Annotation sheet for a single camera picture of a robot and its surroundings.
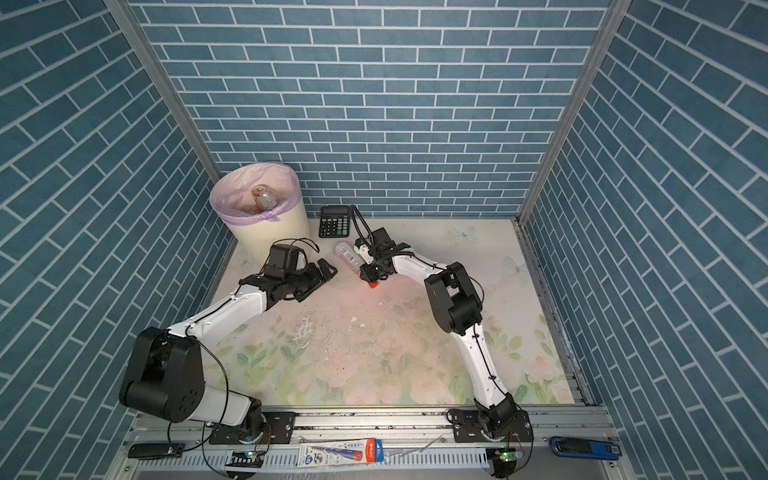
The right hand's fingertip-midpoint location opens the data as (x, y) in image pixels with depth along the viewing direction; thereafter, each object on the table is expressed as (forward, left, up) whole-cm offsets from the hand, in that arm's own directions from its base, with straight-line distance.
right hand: (363, 270), depth 103 cm
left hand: (-10, +7, +11) cm, 16 cm away
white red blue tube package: (-52, -2, -1) cm, 52 cm away
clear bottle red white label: (+9, +30, +24) cm, 40 cm away
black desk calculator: (+23, +16, 0) cm, 28 cm away
